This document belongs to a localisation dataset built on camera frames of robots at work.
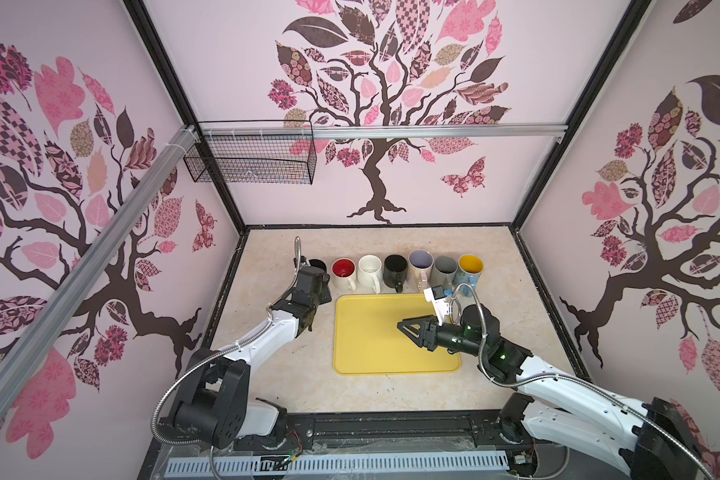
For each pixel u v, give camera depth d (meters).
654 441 0.40
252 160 1.22
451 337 0.64
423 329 0.65
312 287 0.67
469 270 0.94
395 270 1.00
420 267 0.95
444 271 0.94
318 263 0.93
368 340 0.95
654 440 0.40
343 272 1.03
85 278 0.53
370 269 1.03
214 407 0.42
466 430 0.74
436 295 0.67
